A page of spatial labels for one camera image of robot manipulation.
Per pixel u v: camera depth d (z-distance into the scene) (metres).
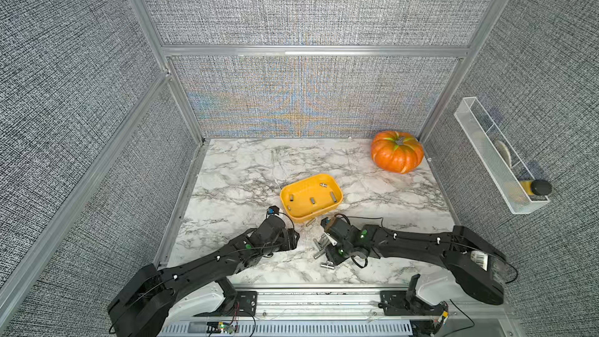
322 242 0.86
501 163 0.70
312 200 0.98
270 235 0.63
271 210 0.76
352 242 0.64
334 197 0.98
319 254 0.83
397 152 1.00
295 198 0.98
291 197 0.98
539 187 0.62
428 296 0.60
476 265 0.43
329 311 0.74
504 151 0.70
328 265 0.80
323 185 1.00
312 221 0.91
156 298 0.41
